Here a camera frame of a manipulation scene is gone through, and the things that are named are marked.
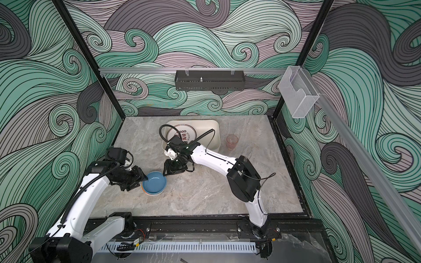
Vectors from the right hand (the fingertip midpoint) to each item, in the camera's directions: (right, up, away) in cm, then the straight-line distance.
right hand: (167, 174), depth 79 cm
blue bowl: (-5, -5, -1) cm, 7 cm away
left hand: (-10, -2, -3) cm, 10 cm away
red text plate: (+7, +20, +28) cm, 35 cm away
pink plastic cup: (+36, +15, +24) cm, 46 cm away
